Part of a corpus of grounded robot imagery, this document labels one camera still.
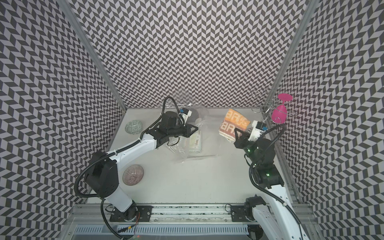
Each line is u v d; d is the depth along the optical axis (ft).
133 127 3.45
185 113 2.43
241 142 1.96
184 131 2.37
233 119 2.31
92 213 2.46
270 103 3.64
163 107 2.15
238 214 2.39
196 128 2.63
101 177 1.45
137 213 2.33
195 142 3.14
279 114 2.72
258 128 1.96
